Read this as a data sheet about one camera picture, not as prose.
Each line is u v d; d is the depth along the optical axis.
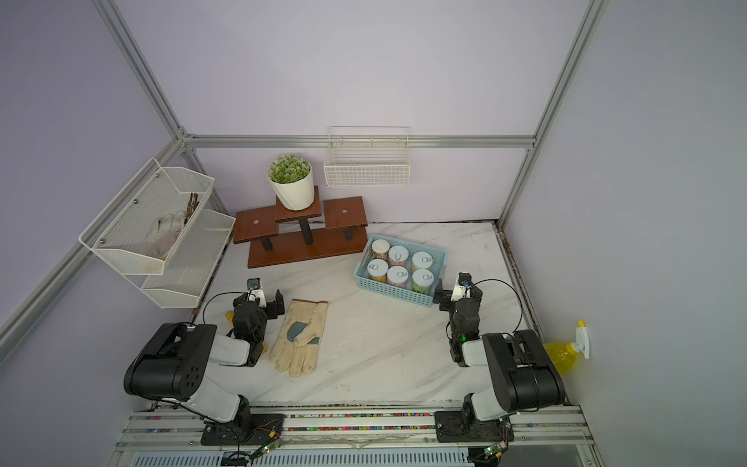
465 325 0.68
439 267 1.06
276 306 0.85
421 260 1.02
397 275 0.98
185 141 0.92
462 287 0.77
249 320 0.71
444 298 0.82
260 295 0.82
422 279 0.98
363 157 0.97
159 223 0.78
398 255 1.04
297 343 0.86
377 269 1.00
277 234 0.99
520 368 0.46
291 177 0.85
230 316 0.93
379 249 1.04
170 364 0.46
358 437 0.73
